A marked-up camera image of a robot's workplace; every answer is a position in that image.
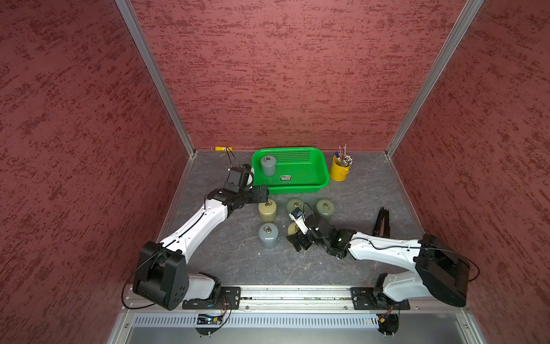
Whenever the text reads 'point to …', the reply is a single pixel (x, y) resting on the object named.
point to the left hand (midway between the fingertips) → (258, 196)
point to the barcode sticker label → (286, 178)
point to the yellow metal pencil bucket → (338, 173)
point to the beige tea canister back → (293, 228)
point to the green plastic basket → (298, 170)
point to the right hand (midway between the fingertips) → (296, 233)
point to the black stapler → (382, 227)
